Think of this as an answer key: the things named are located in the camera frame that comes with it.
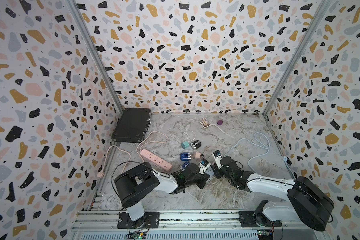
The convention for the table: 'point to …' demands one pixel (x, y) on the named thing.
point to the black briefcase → (132, 124)
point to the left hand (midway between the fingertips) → (212, 176)
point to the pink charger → (197, 155)
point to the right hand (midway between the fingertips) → (214, 164)
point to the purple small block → (219, 122)
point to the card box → (204, 122)
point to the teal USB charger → (185, 145)
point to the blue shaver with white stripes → (185, 156)
